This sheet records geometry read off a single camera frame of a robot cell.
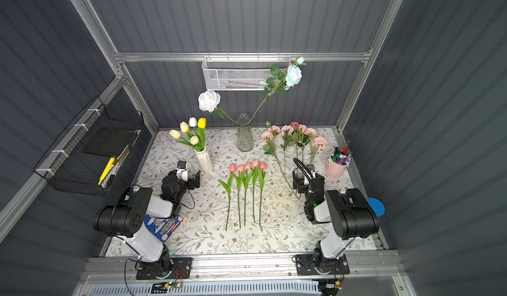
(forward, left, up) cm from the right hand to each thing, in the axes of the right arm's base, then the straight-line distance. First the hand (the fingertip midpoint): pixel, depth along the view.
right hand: (310, 173), depth 93 cm
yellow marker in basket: (-12, +80, +21) cm, 83 cm away
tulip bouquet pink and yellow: (+8, +53, +19) cm, 57 cm away
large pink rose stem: (+27, -2, -5) cm, 27 cm away
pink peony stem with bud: (+26, +19, -2) cm, 32 cm away
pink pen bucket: (+2, -12, +4) cm, 13 cm away
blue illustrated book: (-25, +64, -3) cm, 69 cm away
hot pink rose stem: (+36, +3, -3) cm, 37 cm away
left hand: (+1, +58, +2) cm, 58 cm away
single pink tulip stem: (+1, +27, -5) cm, 27 cm away
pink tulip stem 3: (+1, +23, -5) cm, 24 cm away
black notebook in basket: (+1, +84, +23) cm, 87 cm away
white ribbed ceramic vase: (+3, +50, +5) cm, 51 cm away
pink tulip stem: (+5, +38, -3) cm, 39 cm away
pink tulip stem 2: (-2, +35, -5) cm, 35 cm away
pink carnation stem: (+31, +8, -3) cm, 32 cm away
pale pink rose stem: (+21, -10, -2) cm, 24 cm away
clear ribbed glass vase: (+22, +32, -1) cm, 39 cm away
